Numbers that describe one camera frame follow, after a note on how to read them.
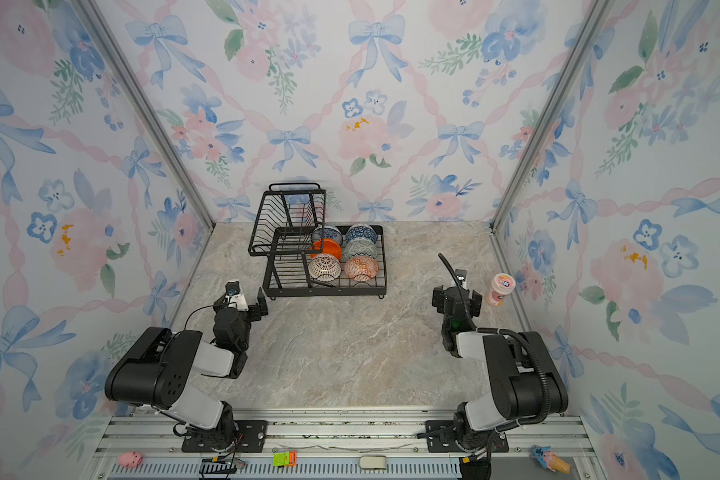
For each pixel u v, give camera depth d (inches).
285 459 27.1
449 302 28.6
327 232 43.3
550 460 27.1
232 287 30.3
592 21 27.5
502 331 19.8
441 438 28.8
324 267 40.7
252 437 29.4
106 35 28.4
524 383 18.0
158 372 18.0
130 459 27.4
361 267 40.7
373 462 27.7
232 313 28.4
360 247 41.9
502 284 35.6
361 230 43.4
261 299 33.5
